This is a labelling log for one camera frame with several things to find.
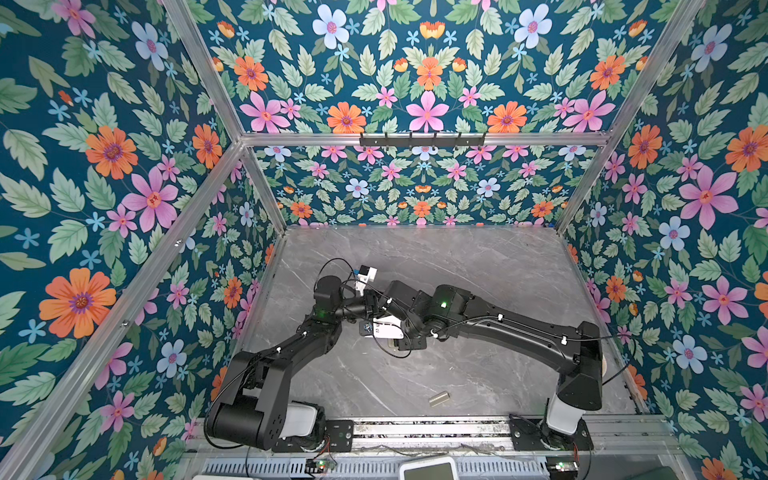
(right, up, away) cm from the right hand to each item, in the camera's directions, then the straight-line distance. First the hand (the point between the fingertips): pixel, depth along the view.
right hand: (397, 323), depth 73 cm
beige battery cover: (+11, -22, +7) cm, 26 cm away
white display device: (+10, -31, -7) cm, 33 cm away
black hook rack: (+7, +53, +19) cm, 57 cm away
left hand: (+1, +6, +1) cm, 6 cm away
